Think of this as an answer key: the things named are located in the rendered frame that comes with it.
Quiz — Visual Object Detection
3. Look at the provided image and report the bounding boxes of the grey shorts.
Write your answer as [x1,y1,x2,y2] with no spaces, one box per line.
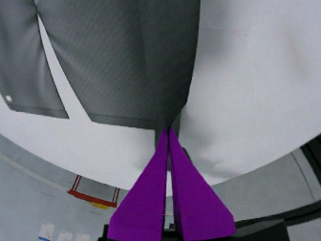
[0,0,201,171]

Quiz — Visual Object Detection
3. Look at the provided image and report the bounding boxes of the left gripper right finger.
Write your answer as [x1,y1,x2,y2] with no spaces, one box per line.
[169,128,236,241]

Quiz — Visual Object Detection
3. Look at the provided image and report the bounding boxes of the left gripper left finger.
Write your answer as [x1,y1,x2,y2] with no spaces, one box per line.
[107,129,167,241]

